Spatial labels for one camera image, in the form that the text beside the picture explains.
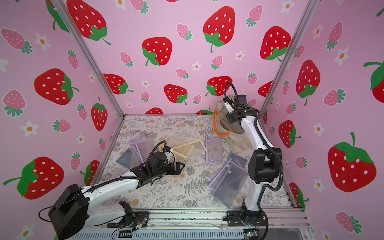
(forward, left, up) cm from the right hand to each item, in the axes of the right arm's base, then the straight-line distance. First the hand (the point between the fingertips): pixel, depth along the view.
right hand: (231, 112), depth 90 cm
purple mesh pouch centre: (-11, +9, -23) cm, 27 cm away
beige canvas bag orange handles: (-14, -5, -10) cm, 18 cm away
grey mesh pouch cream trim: (-3, -4, -9) cm, 11 cm away
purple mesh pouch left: (-16, +57, -19) cm, 62 cm away
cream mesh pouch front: (-15, +25, -22) cm, 36 cm away
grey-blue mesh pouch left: (-25, +67, -23) cm, 75 cm away
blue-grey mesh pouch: (-20, -7, -23) cm, 31 cm away
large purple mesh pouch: (-36, +1, -21) cm, 42 cm away
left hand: (-30, +28, -14) cm, 44 cm away
